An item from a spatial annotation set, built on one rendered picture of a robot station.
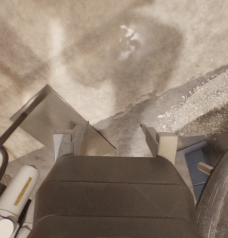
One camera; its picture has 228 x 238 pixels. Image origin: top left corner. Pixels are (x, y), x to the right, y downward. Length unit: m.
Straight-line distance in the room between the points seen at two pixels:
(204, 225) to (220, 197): 0.05
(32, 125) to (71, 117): 0.21
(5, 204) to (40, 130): 0.38
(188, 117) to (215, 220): 0.46
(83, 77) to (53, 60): 0.12
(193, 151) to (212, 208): 0.53
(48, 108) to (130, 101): 0.34
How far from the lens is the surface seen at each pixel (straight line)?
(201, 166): 0.52
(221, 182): 0.33
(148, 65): 0.59
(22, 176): 0.64
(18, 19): 0.67
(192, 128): 0.75
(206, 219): 0.32
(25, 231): 0.61
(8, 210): 0.60
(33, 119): 0.84
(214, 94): 0.68
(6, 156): 1.10
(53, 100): 0.72
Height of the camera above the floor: 0.55
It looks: 51 degrees down
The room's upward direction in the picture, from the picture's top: 168 degrees counter-clockwise
